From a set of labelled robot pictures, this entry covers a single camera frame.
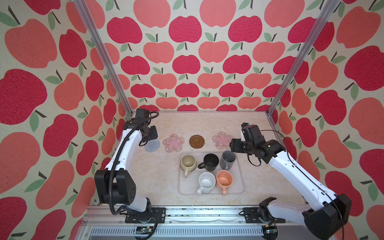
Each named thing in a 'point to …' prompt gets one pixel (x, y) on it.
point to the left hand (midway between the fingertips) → (155, 135)
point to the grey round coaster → (152, 145)
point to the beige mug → (188, 164)
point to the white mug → (207, 181)
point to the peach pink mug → (224, 180)
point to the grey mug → (227, 160)
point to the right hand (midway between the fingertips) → (238, 143)
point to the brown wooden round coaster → (196, 141)
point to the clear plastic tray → (200, 173)
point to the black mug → (210, 162)
